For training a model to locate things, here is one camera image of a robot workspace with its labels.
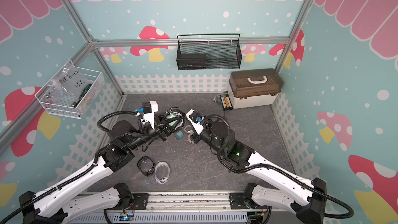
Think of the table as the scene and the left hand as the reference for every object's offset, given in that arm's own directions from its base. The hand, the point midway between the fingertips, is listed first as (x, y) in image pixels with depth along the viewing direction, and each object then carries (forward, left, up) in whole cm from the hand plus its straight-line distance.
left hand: (181, 119), depth 59 cm
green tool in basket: (+17, +49, -4) cm, 52 cm away
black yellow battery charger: (+41, -24, -36) cm, 60 cm away
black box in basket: (+44, -1, -4) cm, 44 cm away
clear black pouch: (-6, +22, -36) cm, 43 cm away
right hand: (+3, -2, -3) cm, 5 cm away
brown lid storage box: (+37, -38, -17) cm, 55 cm away
